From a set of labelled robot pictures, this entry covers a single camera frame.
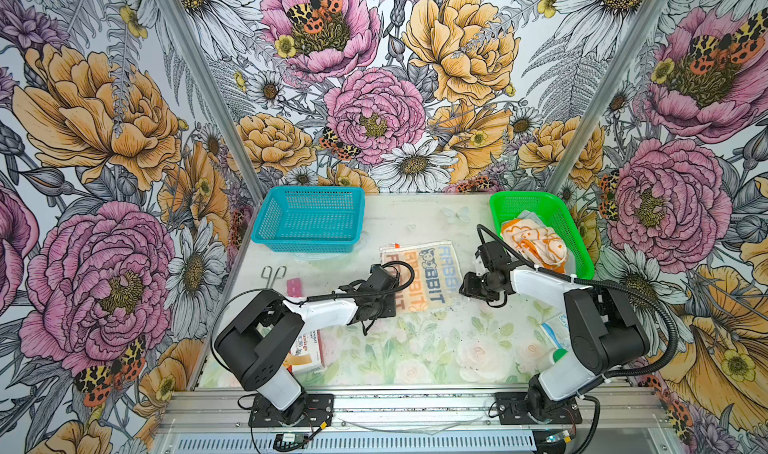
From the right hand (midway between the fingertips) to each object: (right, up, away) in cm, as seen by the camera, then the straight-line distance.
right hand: (467, 299), depth 92 cm
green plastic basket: (+35, +26, +16) cm, 46 cm away
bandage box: (-45, -11, -13) cm, 48 cm away
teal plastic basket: (-54, +25, +23) cm, 63 cm away
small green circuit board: (-46, -26, -22) cm, 57 cm away
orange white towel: (+24, +17, +7) cm, 31 cm away
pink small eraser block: (-53, +3, +1) cm, 53 cm away
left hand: (-24, -3, -2) cm, 25 cm away
